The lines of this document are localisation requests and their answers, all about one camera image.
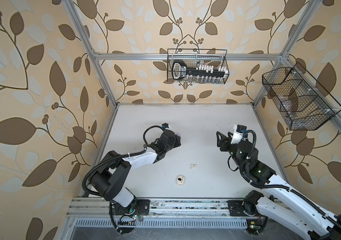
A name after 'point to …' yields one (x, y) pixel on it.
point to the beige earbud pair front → (193, 166)
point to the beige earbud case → (180, 180)
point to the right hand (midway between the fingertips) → (223, 134)
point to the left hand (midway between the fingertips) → (181, 136)
